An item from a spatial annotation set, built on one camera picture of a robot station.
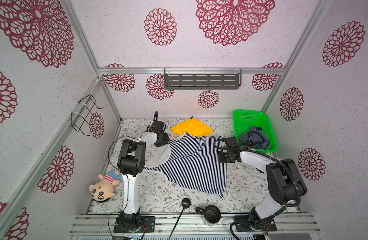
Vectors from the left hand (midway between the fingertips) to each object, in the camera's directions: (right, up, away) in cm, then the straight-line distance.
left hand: (166, 143), depth 107 cm
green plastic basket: (+60, +17, +10) cm, 63 cm away
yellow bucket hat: (+20, +12, +7) cm, 24 cm away
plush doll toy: (-29, -22, -29) cm, 47 cm away
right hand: (+35, -7, -12) cm, 38 cm away
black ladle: (+14, -30, -27) cm, 43 cm away
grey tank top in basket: (+59, +4, -9) cm, 60 cm away
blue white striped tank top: (+18, -10, -10) cm, 23 cm away
